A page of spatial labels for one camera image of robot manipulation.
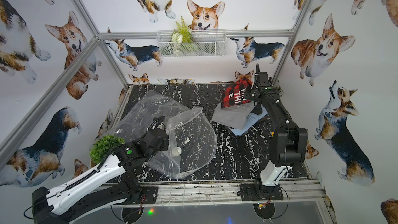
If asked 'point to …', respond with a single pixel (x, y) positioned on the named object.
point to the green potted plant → (101, 149)
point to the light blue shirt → (250, 121)
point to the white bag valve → (176, 151)
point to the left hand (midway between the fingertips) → (168, 134)
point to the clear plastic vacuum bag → (192, 143)
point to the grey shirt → (234, 116)
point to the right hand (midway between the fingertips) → (246, 91)
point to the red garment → (234, 94)
